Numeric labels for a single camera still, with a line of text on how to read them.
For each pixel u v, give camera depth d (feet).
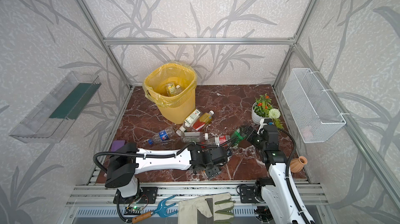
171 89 3.16
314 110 2.03
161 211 2.29
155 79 2.92
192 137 3.23
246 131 2.37
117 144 2.93
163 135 2.99
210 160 1.89
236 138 3.05
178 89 3.34
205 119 3.14
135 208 2.32
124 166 1.39
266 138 2.03
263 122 2.45
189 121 3.11
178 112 2.93
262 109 2.92
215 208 2.29
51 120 2.13
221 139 2.80
